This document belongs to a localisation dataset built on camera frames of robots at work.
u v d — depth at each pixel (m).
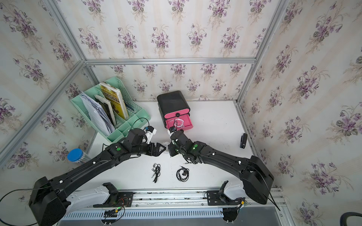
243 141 0.93
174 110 0.92
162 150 0.71
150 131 0.70
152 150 0.66
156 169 0.84
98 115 0.79
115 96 0.91
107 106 0.91
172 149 0.69
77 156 0.69
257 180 0.41
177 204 0.73
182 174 0.82
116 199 0.67
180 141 0.59
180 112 0.93
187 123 0.97
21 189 0.36
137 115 1.01
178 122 0.98
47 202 0.37
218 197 0.73
